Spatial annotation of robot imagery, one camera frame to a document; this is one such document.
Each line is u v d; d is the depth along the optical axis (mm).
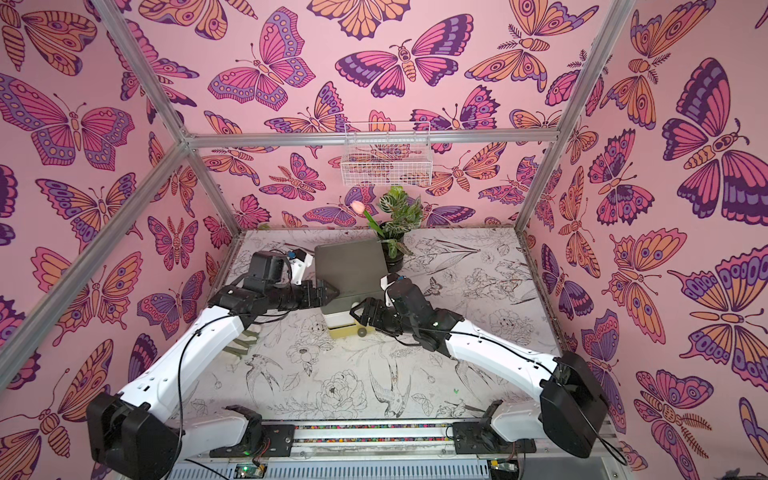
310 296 674
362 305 700
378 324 672
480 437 649
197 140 923
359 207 895
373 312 672
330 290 725
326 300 695
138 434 378
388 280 739
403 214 891
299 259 714
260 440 705
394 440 745
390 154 950
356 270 842
